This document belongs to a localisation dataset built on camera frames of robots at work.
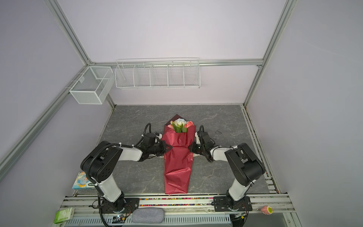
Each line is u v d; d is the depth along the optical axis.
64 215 0.69
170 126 1.01
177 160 0.88
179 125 1.01
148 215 0.69
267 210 0.68
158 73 0.99
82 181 0.77
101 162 0.49
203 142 0.75
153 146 0.81
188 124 1.03
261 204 0.76
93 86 0.94
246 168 0.47
